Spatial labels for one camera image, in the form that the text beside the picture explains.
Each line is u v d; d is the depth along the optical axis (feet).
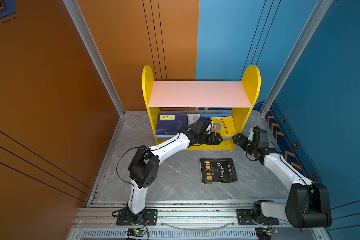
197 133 2.22
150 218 2.39
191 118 2.89
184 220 2.42
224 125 3.00
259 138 2.18
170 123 2.86
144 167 1.63
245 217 2.38
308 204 1.35
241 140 2.54
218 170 2.90
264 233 2.30
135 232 2.32
